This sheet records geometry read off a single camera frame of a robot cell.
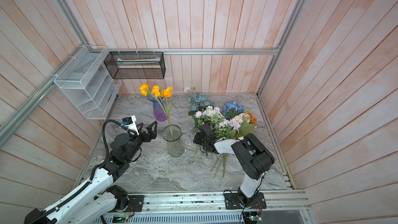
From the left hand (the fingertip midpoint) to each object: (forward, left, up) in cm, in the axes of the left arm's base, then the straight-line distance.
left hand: (151, 125), depth 77 cm
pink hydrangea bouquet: (+6, -47, -11) cm, 49 cm away
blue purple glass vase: (+25, +3, -21) cm, 33 cm away
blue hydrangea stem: (+22, -47, -13) cm, 53 cm away
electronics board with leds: (-37, -50, -21) cm, 66 cm away
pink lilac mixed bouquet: (+13, -34, -10) cm, 37 cm away
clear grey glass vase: (+1, -9, -24) cm, 25 cm away
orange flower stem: (+15, -60, -15) cm, 63 cm away
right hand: (+5, -22, -21) cm, 31 cm away
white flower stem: (+45, -15, -18) cm, 50 cm away
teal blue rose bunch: (+25, -24, -11) cm, 36 cm away
